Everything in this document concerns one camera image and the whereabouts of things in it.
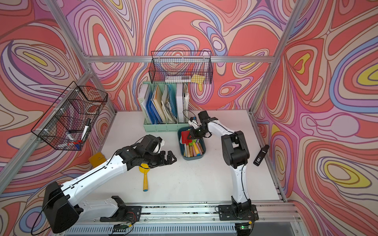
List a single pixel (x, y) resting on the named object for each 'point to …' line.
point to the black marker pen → (86, 129)
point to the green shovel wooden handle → (191, 152)
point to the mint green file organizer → (164, 105)
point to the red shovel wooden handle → (185, 140)
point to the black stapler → (261, 155)
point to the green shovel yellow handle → (196, 147)
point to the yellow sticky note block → (97, 159)
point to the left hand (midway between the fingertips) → (172, 161)
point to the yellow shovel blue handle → (144, 168)
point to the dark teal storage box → (182, 148)
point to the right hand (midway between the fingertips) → (191, 140)
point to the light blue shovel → (180, 141)
